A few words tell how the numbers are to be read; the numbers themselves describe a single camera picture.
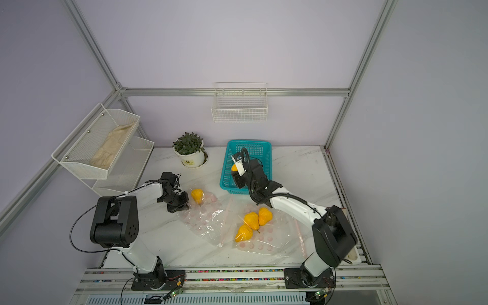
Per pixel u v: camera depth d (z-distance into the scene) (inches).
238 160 28.0
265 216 33.7
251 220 33.5
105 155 30.1
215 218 32.0
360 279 29.5
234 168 28.9
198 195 36.5
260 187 25.1
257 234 33.6
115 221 18.8
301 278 25.6
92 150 29.4
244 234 31.4
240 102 41.5
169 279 28.6
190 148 37.9
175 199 32.0
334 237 17.1
